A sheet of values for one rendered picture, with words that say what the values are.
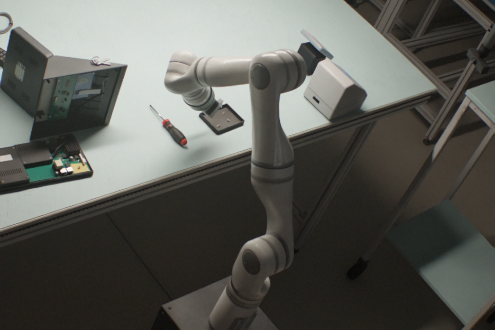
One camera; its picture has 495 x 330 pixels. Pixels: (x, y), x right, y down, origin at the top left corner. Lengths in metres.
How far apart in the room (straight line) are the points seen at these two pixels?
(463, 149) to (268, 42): 2.18
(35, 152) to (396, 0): 2.83
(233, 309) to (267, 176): 0.37
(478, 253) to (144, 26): 1.82
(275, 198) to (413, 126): 2.91
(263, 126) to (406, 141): 2.81
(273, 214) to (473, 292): 1.74
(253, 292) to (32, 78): 0.78
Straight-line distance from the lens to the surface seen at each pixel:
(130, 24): 2.61
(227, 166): 2.33
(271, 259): 1.81
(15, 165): 2.00
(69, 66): 2.03
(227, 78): 1.82
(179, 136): 2.22
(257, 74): 1.69
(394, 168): 4.25
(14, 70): 2.16
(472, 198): 4.42
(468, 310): 3.35
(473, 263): 3.55
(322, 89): 2.52
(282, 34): 2.83
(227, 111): 2.40
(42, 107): 2.07
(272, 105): 1.69
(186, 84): 1.90
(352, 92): 2.52
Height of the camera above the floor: 2.45
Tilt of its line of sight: 40 degrees down
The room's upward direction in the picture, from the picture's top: 25 degrees clockwise
